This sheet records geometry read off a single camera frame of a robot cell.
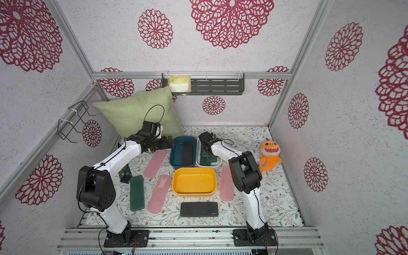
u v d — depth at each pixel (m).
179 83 0.90
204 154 0.92
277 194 0.88
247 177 0.56
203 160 0.98
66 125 0.73
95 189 0.47
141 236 0.74
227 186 0.94
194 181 0.92
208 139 0.81
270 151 0.97
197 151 1.03
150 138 0.75
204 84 0.92
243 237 0.73
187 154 1.04
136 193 0.84
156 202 0.84
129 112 0.85
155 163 1.00
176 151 1.06
